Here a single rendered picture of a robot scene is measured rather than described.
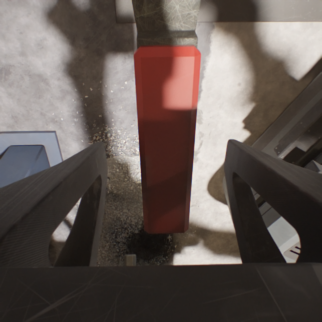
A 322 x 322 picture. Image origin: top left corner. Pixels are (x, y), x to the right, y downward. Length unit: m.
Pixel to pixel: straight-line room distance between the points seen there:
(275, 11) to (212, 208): 0.49
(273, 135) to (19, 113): 0.53
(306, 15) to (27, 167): 0.60
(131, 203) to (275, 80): 0.45
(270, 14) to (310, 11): 0.07
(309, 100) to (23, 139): 0.60
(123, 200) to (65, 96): 0.30
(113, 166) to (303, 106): 0.43
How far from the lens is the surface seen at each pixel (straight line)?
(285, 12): 0.62
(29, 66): 0.65
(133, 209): 0.81
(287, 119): 0.64
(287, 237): 0.55
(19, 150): 0.72
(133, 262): 0.56
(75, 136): 0.70
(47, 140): 0.71
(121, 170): 0.73
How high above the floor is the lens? 0.57
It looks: 53 degrees down
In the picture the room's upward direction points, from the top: 178 degrees clockwise
